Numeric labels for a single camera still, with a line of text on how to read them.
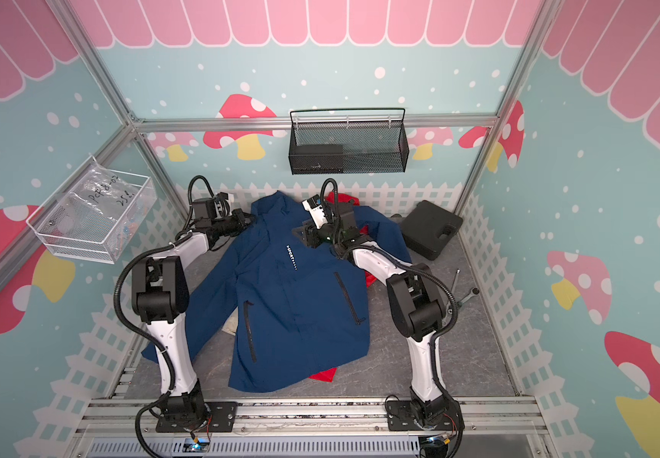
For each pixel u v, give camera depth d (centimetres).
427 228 108
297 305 88
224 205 89
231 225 92
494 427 74
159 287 58
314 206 79
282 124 92
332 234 79
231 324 89
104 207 71
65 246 61
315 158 93
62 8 68
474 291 97
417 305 54
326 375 81
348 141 97
